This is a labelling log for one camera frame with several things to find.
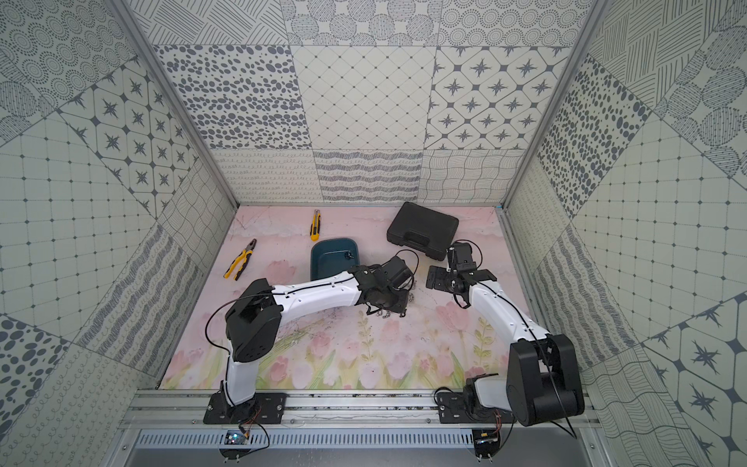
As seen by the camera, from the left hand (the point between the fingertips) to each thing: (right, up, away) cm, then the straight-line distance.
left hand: (407, 298), depth 85 cm
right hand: (+12, +4, +4) cm, 14 cm away
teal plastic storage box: (-26, +11, +20) cm, 34 cm away
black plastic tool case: (+8, +21, +23) cm, 32 cm away
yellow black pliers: (-59, +10, +19) cm, 63 cm away
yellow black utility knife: (-34, +21, +26) cm, 48 cm away
